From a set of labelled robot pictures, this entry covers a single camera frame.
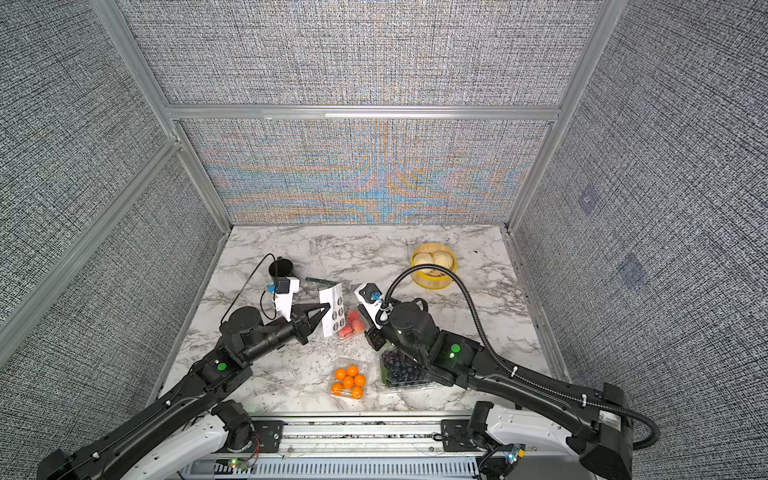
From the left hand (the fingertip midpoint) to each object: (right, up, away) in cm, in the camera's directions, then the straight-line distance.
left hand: (334, 305), depth 69 cm
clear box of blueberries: (+16, -19, +11) cm, 28 cm away
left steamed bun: (+25, +10, +32) cm, 42 cm away
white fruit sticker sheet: (0, -3, +4) cm, 5 cm away
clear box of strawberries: (+3, -8, +19) cm, 21 cm away
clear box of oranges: (+2, -22, +11) cm, 25 cm away
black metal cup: (-22, +8, +29) cm, 37 cm away
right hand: (+6, +1, -2) cm, 7 cm away
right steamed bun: (+32, +10, +34) cm, 48 cm away
